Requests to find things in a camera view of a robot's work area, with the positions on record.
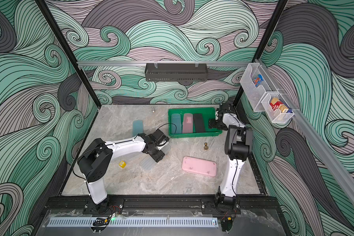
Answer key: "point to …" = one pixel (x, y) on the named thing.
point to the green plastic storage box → (208, 112)
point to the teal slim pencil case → (137, 127)
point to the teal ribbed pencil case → (176, 119)
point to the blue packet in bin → (257, 80)
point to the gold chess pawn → (205, 147)
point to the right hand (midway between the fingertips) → (217, 127)
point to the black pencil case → (199, 123)
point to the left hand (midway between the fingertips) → (157, 152)
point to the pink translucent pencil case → (187, 123)
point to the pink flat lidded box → (199, 165)
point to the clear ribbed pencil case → (147, 163)
